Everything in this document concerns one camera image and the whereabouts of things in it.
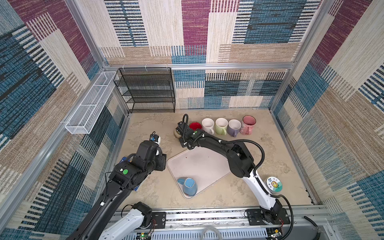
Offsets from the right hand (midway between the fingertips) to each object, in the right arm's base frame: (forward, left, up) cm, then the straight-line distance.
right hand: (186, 139), depth 98 cm
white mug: (+10, -15, +2) cm, 18 cm away
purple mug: (+10, -33, -1) cm, 35 cm away
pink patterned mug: (+11, -42, +3) cm, 44 cm away
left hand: (-20, +11, +19) cm, 29 cm away
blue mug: (-32, -2, +6) cm, 32 cm away
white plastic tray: (-16, -12, -4) cm, 20 cm away
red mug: (+8, -6, +5) cm, 11 cm away
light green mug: (+10, -24, +2) cm, 26 cm away
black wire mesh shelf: (+34, +27, +14) cm, 46 cm away
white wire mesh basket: (-6, +47, +30) cm, 56 cm away
